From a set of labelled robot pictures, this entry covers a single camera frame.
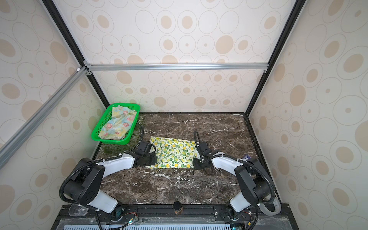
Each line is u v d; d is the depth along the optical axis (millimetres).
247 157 942
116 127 1068
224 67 1707
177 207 671
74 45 807
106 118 1081
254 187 441
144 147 734
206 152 715
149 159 808
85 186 438
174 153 946
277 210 729
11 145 517
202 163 661
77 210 737
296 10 689
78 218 729
